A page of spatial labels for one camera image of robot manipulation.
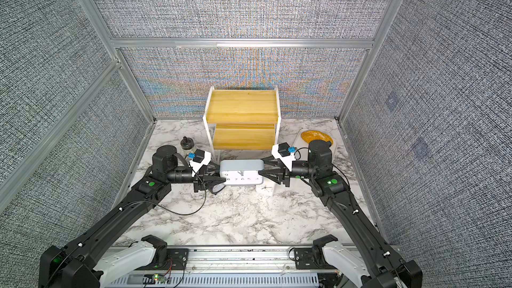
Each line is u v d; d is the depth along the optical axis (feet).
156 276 2.30
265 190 2.90
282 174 1.92
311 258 2.40
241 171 2.12
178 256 2.43
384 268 1.25
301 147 1.88
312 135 3.48
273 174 1.95
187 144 3.11
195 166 1.92
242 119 2.55
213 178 2.06
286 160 1.86
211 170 2.25
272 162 2.16
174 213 1.71
